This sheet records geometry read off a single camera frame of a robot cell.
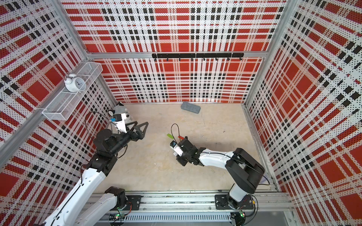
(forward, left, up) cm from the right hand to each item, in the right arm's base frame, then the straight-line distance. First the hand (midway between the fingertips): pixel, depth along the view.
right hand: (181, 155), depth 88 cm
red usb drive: (+15, 0, -4) cm, 15 cm away
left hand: (+6, +17, +26) cm, 32 cm away
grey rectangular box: (+42, -7, -1) cm, 42 cm away
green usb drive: (+17, +9, -4) cm, 20 cm away
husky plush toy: (+25, +40, +16) cm, 50 cm away
